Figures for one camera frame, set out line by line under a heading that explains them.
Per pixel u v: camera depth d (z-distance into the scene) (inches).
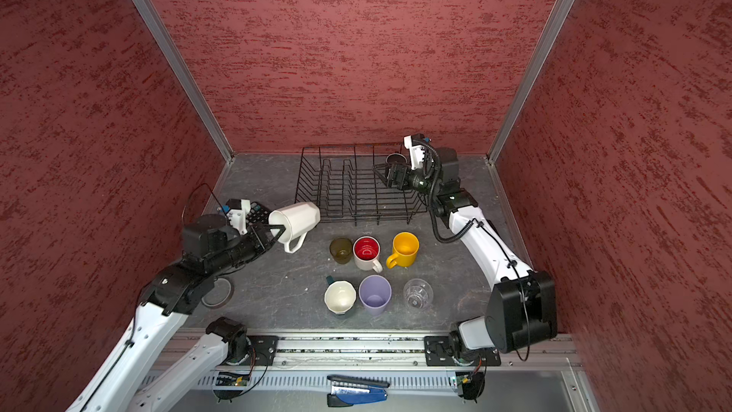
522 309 16.2
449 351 29.0
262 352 28.5
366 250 36.2
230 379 28.5
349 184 41.8
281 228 27.3
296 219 26.2
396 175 26.8
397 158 41.5
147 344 16.7
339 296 31.2
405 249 36.3
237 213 24.9
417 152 27.6
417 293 32.5
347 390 26.4
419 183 26.6
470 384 27.8
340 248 36.0
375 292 32.2
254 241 23.9
